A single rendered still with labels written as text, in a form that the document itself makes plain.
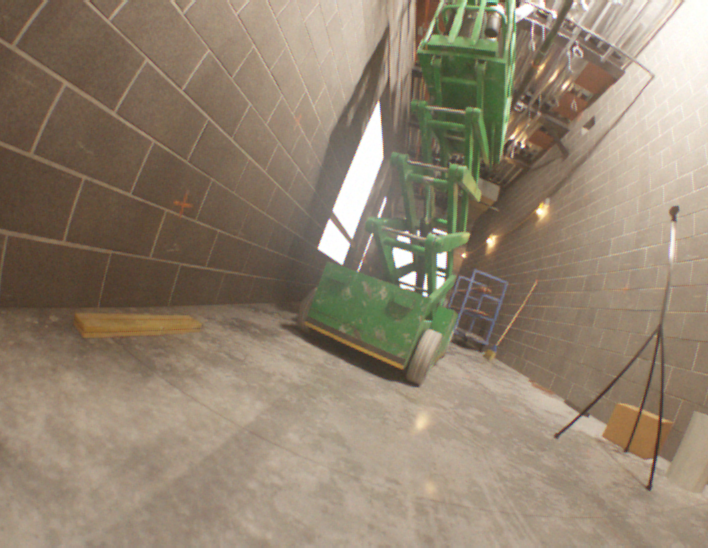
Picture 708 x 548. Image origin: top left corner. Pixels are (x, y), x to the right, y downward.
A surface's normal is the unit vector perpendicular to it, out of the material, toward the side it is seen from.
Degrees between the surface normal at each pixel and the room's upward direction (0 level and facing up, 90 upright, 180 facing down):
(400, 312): 90
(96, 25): 90
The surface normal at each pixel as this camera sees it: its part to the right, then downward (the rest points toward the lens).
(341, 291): -0.37, -0.16
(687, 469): -0.93, -0.35
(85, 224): 0.93, 0.34
